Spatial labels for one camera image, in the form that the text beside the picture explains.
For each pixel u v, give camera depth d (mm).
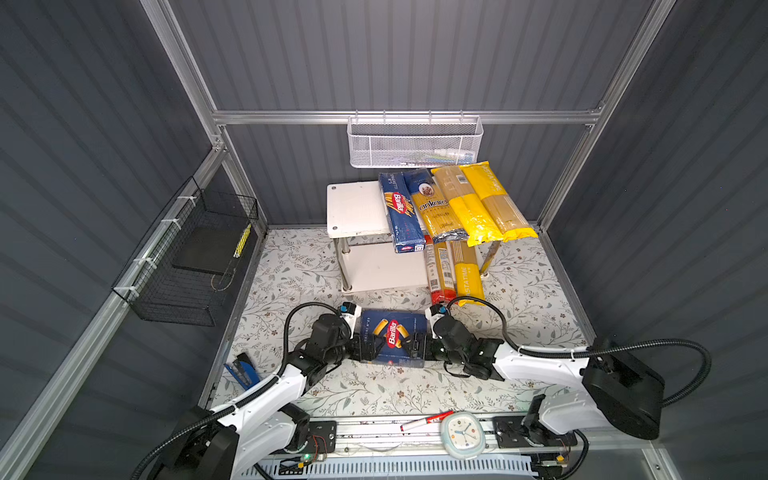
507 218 725
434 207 752
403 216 710
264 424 577
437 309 779
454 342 646
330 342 672
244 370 867
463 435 716
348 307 763
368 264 1053
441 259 989
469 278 953
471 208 748
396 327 864
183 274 718
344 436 754
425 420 754
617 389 431
